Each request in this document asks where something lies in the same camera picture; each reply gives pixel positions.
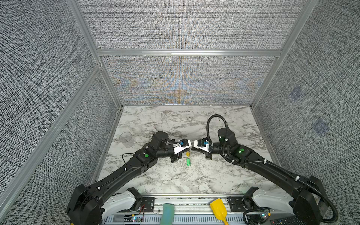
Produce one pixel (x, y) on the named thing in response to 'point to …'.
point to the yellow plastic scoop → (219, 208)
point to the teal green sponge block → (168, 214)
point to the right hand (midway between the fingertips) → (192, 145)
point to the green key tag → (188, 161)
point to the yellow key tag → (187, 153)
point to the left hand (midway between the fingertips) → (187, 148)
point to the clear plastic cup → (126, 138)
